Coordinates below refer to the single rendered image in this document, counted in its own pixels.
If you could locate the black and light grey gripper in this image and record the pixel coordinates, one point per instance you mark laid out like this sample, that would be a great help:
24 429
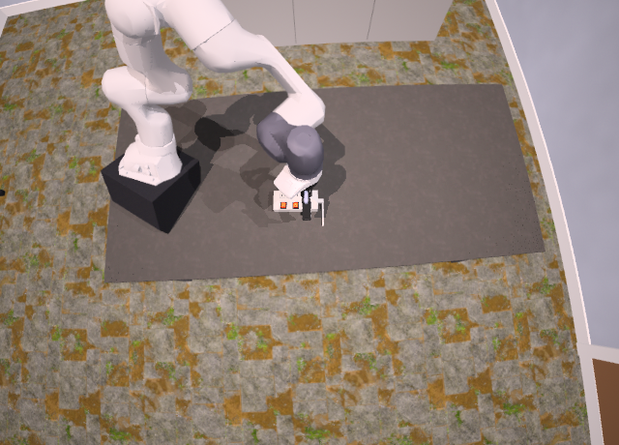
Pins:
306 194

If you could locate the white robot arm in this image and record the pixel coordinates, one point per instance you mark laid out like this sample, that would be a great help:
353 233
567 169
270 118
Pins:
153 155

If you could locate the white power strip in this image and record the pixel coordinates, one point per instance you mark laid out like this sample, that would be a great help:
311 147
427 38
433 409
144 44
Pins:
284 204

